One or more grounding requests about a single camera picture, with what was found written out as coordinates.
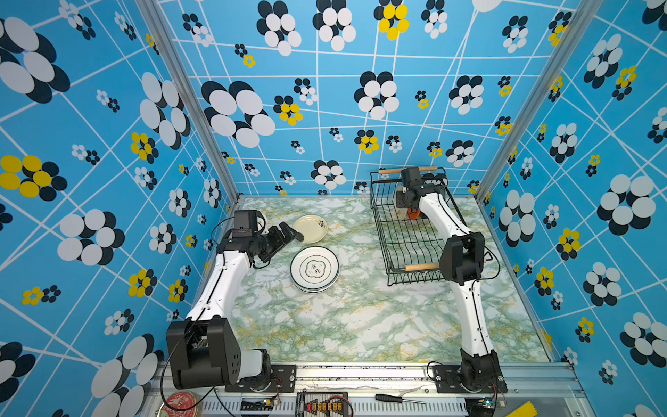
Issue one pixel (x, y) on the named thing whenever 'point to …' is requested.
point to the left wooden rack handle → (389, 171)
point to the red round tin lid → (181, 400)
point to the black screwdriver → (396, 399)
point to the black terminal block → (321, 404)
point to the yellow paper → (525, 410)
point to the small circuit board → (264, 405)
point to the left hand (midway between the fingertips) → (291, 236)
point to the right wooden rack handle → (421, 267)
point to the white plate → (313, 268)
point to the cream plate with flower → (313, 228)
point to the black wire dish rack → (411, 242)
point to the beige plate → (401, 213)
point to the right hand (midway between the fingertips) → (409, 198)
